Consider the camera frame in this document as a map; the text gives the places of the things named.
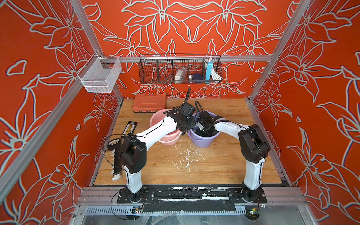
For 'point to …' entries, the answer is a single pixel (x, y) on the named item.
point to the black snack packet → (130, 128)
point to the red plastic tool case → (143, 103)
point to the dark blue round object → (198, 78)
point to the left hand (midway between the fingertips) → (195, 124)
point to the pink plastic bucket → (172, 138)
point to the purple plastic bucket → (200, 141)
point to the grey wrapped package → (180, 75)
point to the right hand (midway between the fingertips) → (195, 138)
